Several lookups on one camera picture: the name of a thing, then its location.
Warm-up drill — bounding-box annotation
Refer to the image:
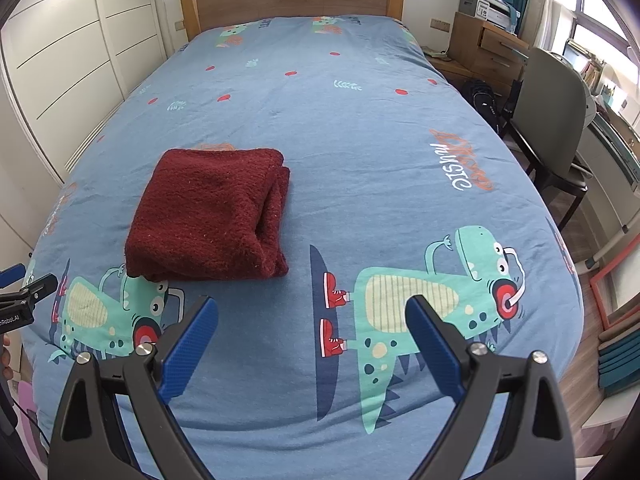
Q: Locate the white desk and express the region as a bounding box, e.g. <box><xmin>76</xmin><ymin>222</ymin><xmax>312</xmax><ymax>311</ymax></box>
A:
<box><xmin>575</xmin><ymin>105</ymin><xmax>640</xmax><ymax>273</ymax></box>

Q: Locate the wooden drawer cabinet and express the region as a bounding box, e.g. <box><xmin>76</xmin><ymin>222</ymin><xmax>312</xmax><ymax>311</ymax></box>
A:
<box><xmin>447</xmin><ymin>10</ymin><xmax>531</xmax><ymax>87</ymax></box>

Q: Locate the dark red knit sweater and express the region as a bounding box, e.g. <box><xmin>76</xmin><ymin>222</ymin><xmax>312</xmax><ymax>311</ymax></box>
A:
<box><xmin>124</xmin><ymin>147</ymin><xmax>292</xmax><ymax>282</ymax></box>

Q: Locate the red framed board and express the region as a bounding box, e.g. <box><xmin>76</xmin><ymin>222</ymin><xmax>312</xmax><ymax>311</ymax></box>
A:
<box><xmin>589</xmin><ymin>247</ymin><xmax>640</xmax><ymax>332</ymax></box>

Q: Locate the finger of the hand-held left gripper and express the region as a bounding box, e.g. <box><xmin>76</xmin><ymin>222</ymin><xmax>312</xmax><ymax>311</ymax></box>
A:
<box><xmin>0</xmin><ymin>274</ymin><xmax>59</xmax><ymax>311</ymax></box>
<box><xmin>0</xmin><ymin>263</ymin><xmax>27</xmax><ymax>289</ymax></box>

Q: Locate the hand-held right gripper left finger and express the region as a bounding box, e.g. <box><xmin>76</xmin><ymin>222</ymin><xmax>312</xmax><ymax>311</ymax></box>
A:
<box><xmin>47</xmin><ymin>295</ymin><xmax>219</xmax><ymax>480</ymax></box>

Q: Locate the white printer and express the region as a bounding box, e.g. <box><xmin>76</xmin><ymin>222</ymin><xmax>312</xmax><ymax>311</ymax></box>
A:
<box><xmin>457</xmin><ymin>0</ymin><xmax>522</xmax><ymax>36</ymax></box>

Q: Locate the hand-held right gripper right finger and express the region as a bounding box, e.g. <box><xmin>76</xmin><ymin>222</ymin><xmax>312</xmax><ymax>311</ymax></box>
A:
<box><xmin>405</xmin><ymin>294</ymin><xmax>576</xmax><ymax>480</ymax></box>

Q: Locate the white wardrobe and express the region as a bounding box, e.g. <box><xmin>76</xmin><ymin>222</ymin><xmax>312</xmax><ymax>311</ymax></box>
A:
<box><xmin>0</xmin><ymin>0</ymin><xmax>168</xmax><ymax>281</ymax></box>

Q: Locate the window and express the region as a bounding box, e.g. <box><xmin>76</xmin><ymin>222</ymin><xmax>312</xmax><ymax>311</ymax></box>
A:
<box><xmin>562</xmin><ymin>0</ymin><xmax>640</xmax><ymax>128</ymax></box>

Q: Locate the grey chair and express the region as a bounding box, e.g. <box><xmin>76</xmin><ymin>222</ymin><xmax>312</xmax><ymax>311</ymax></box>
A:
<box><xmin>500</xmin><ymin>47</ymin><xmax>595</xmax><ymax>233</ymax></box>

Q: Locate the blue dinosaur print bedspread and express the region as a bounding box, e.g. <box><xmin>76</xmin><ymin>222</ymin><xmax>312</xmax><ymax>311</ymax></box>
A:
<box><xmin>20</xmin><ymin>14</ymin><xmax>583</xmax><ymax>480</ymax></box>

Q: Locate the black bag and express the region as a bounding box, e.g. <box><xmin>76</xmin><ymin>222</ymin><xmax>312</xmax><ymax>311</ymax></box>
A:
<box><xmin>457</xmin><ymin>79</ymin><xmax>503</xmax><ymax>136</ymax></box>

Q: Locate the stack of teal cushions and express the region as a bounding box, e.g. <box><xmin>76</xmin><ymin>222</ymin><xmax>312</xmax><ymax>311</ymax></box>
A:
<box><xmin>597</xmin><ymin>320</ymin><xmax>640</xmax><ymax>392</ymax></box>

